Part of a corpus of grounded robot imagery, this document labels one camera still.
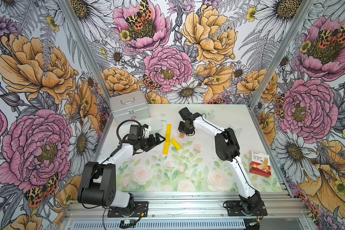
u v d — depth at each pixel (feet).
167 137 3.41
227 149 2.12
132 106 3.39
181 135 3.34
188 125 2.67
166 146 3.18
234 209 2.40
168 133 3.44
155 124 3.76
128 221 2.33
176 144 3.25
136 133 2.34
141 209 2.42
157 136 2.65
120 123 2.60
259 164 2.82
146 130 2.77
